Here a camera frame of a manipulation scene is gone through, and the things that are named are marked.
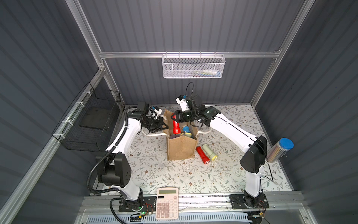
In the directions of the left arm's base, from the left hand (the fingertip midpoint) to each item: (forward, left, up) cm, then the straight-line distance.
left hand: (169, 128), depth 81 cm
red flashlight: (-12, -23, -18) cm, 31 cm away
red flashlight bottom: (-3, -5, +2) cm, 6 cm away
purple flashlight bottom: (-5, -2, -1) cm, 5 cm away
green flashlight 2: (+1, -12, -8) cm, 14 cm away
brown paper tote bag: (-7, -7, -10) cm, 14 cm away
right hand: (+4, -3, +6) cm, 8 cm away
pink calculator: (-35, +1, -19) cm, 40 cm away
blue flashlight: (+9, -11, -14) cm, 20 cm away
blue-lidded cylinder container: (-12, -62, -5) cm, 64 cm away
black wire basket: (-2, +41, +8) cm, 42 cm away
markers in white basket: (+34, -24, +15) cm, 44 cm away
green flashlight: (-10, -27, -17) cm, 33 cm away
